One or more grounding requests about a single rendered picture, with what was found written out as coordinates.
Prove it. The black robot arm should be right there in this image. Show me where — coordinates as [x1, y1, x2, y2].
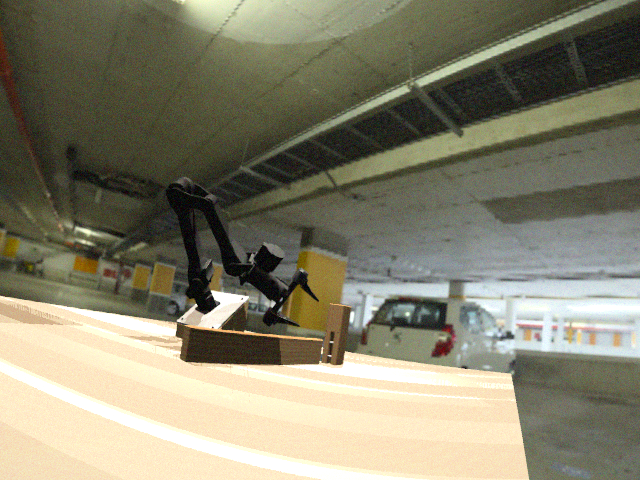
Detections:
[166, 177, 285, 314]

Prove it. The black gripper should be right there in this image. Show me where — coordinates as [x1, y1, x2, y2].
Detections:
[259, 268, 319, 327]

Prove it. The brown wooden post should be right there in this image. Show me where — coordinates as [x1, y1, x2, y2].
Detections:
[321, 304, 351, 365]

